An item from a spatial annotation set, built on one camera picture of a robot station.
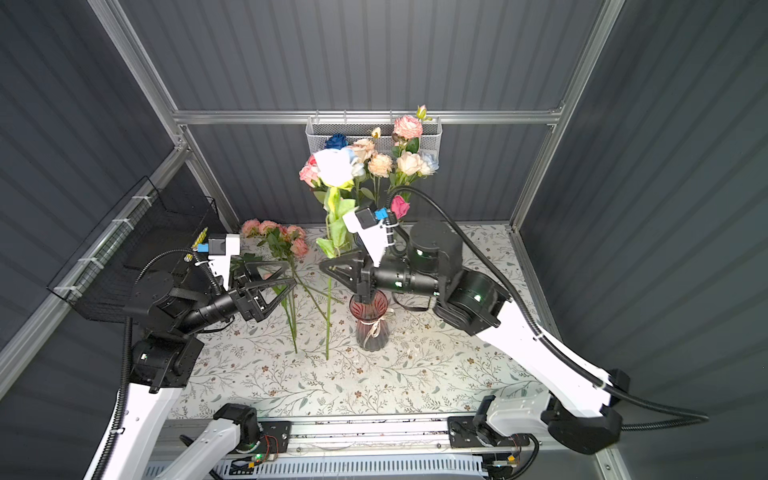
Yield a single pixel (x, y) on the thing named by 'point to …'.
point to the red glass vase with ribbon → (372, 328)
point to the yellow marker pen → (200, 238)
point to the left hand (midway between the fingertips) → (292, 275)
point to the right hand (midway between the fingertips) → (323, 271)
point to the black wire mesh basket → (154, 226)
